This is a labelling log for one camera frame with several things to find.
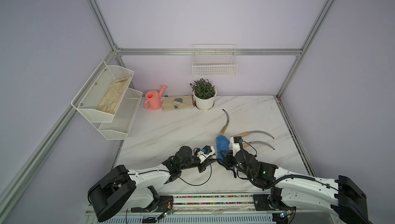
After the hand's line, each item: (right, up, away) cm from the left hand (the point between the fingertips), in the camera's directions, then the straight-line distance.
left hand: (214, 157), depth 78 cm
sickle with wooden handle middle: (+13, +9, -10) cm, 19 cm away
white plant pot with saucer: (-5, +32, +22) cm, 40 cm away
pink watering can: (-39, +33, +27) cm, 58 cm away
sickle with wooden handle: (+8, +12, +23) cm, 27 cm away
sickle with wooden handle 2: (+23, +10, +20) cm, 32 cm away
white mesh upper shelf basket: (-59, +31, 0) cm, 67 cm away
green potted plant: (-6, +43, +24) cm, 49 cm away
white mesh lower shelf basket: (-56, +14, +12) cm, 59 cm away
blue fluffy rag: (+4, +7, -1) cm, 9 cm away
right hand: (+4, +2, +2) cm, 5 cm away
